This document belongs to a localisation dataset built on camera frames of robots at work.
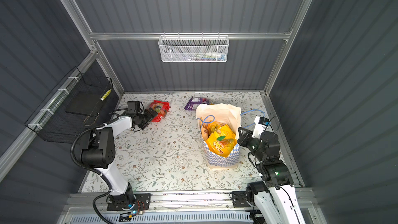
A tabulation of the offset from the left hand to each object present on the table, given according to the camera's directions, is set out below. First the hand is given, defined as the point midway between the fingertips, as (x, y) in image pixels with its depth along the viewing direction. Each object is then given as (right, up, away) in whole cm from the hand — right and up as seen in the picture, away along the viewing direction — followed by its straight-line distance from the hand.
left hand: (153, 116), depth 99 cm
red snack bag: (+4, +5, +5) cm, 9 cm away
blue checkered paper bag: (+47, +2, -10) cm, 48 cm away
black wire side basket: (-26, +8, -26) cm, 38 cm away
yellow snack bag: (+42, -11, -24) cm, 49 cm away
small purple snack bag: (+26, +10, +12) cm, 30 cm away
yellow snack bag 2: (+38, -6, -10) cm, 40 cm away
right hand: (+49, -4, -29) cm, 57 cm away
